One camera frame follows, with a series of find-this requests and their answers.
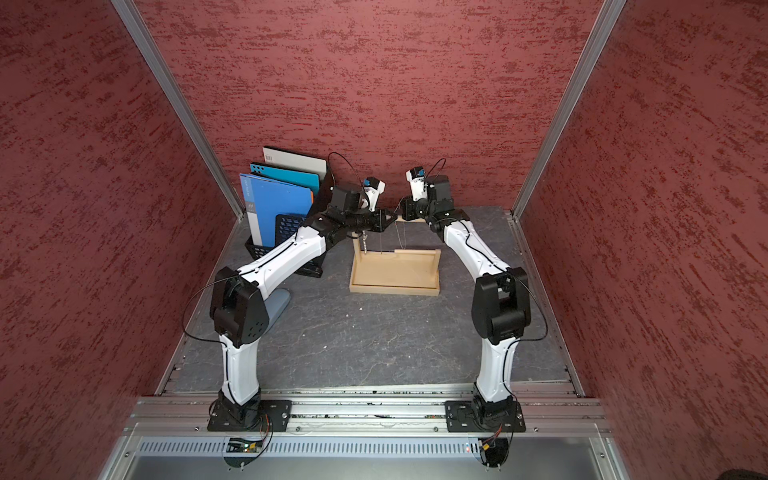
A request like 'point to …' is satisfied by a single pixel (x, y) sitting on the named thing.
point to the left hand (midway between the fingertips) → (396, 220)
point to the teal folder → (286, 176)
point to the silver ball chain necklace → (399, 236)
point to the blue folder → (265, 199)
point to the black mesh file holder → (288, 225)
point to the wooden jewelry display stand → (405, 272)
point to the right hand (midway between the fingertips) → (403, 203)
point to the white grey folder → (287, 159)
